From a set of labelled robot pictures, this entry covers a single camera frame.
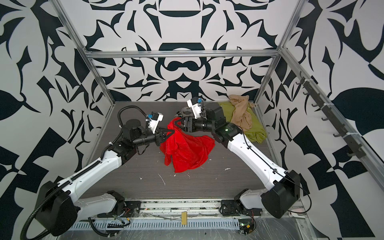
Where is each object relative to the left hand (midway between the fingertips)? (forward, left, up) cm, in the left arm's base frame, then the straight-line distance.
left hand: (174, 128), depth 72 cm
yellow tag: (-34, -4, -26) cm, 43 cm away
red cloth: (-6, -6, -11) cm, 14 cm away
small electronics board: (-38, -33, -28) cm, 57 cm away
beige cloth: (+22, -42, -19) cm, 52 cm away
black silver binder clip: (+30, +1, -26) cm, 40 cm away
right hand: (-1, -2, +6) cm, 6 cm away
